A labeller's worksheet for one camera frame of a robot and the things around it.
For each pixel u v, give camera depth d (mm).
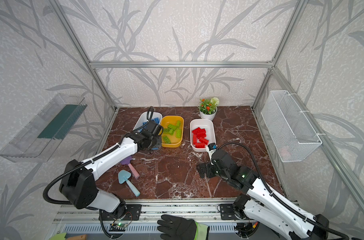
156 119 1090
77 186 421
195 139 997
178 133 1019
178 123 1073
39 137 643
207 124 1050
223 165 546
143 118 1077
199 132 1019
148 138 641
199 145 970
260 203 598
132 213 728
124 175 845
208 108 1008
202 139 996
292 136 615
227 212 737
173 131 1039
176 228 682
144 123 1092
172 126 1069
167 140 989
